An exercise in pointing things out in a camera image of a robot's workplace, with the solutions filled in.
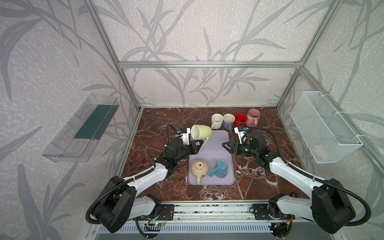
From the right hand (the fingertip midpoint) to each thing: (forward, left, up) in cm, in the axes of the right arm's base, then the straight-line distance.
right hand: (225, 140), depth 82 cm
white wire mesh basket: (-9, -41, +17) cm, 45 cm away
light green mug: (+1, +14, +7) cm, 16 cm away
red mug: (+26, -15, -13) cm, 32 cm away
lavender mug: (+24, -6, -13) cm, 28 cm away
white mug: (+25, +2, -11) cm, 27 cm away
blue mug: (-14, +2, -9) cm, 16 cm away
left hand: (0, +11, +3) cm, 12 cm away
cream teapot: (-13, +14, -8) cm, 21 cm away
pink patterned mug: (+22, -22, -7) cm, 32 cm away
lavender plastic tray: (-8, +6, -16) cm, 19 cm away
